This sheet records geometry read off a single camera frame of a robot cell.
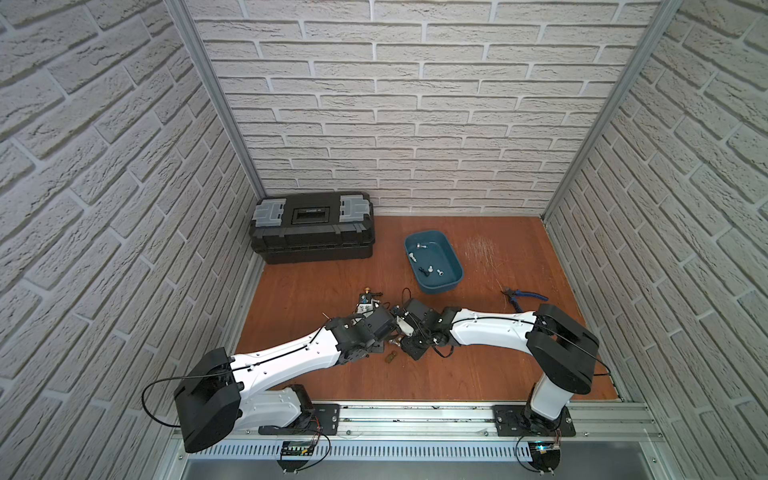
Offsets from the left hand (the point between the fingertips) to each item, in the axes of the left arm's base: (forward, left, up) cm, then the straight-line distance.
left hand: (378, 332), depth 82 cm
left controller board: (-27, +20, -10) cm, 35 cm away
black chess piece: (+24, -16, -6) cm, 30 cm away
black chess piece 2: (+16, +1, -7) cm, 17 cm away
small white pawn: (+23, -21, -5) cm, 32 cm away
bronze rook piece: (-4, -4, -7) cm, 9 cm away
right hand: (-1, -9, -7) cm, 12 cm away
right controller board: (-28, -41, -7) cm, 50 cm away
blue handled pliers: (+15, -45, -5) cm, 48 cm away
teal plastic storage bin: (+30, -20, -6) cm, 36 cm away
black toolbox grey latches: (+30, +21, +11) cm, 38 cm away
